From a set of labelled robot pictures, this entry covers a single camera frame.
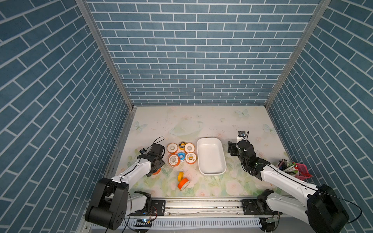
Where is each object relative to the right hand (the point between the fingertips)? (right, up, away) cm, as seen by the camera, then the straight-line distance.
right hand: (234, 142), depth 86 cm
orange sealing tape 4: (-37, -12, +3) cm, 39 cm away
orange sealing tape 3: (-27, -5, +8) cm, 29 cm away
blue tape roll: (-32, -10, +5) cm, 34 cm away
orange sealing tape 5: (-27, -11, +3) cm, 29 cm away
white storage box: (-13, -10, +6) cm, 18 cm away
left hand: (-45, -15, +3) cm, 48 cm away
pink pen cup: (+24, -10, -9) cm, 27 cm away
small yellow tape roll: (-32, -18, -6) cm, 37 cm away
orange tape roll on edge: (-30, -20, -11) cm, 38 cm away
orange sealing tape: (-46, -18, -1) cm, 49 cm away
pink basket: (+35, -16, -8) cm, 39 cm away
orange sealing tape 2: (-39, -5, +9) cm, 40 cm away
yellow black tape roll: (-33, -4, +10) cm, 34 cm away
